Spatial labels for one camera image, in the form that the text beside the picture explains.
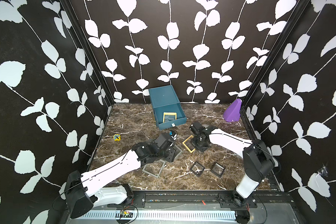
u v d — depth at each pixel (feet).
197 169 2.81
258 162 1.52
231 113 3.42
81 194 1.24
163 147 1.83
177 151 2.95
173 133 2.19
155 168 2.81
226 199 2.40
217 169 2.82
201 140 2.16
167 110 3.12
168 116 3.06
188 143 2.96
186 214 2.30
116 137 3.22
